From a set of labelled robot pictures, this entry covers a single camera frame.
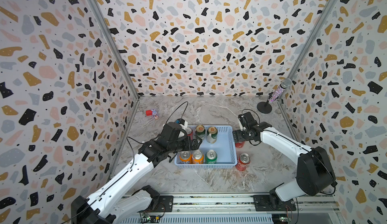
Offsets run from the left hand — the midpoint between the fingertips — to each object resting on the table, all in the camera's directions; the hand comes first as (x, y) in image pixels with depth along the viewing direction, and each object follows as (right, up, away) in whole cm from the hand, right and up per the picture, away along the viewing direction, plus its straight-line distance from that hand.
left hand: (197, 141), depth 73 cm
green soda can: (+7, -10, +6) cm, 13 cm away
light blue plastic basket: (+17, -9, +24) cm, 31 cm away
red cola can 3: (+24, -10, +5) cm, 27 cm away
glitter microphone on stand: (+50, +17, +41) cm, 67 cm away
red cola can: (-5, +2, +15) cm, 16 cm away
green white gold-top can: (+8, +2, +15) cm, 17 cm away
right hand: (+25, 0, +17) cm, 30 cm away
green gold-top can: (+1, +2, +17) cm, 17 cm away
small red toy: (-33, +13, +33) cm, 48 cm away
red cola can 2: (+25, -6, +19) cm, 32 cm away
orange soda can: (0, -10, +6) cm, 12 cm away
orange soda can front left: (-6, -9, +5) cm, 12 cm away
